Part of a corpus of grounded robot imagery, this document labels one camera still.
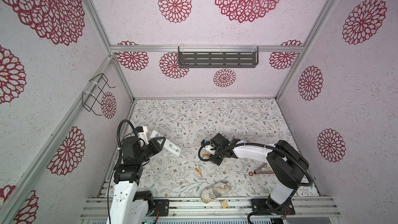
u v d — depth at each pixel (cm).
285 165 47
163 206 73
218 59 98
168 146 75
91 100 75
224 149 66
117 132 55
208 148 82
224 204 74
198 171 85
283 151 49
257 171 83
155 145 65
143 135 68
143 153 63
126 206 45
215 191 76
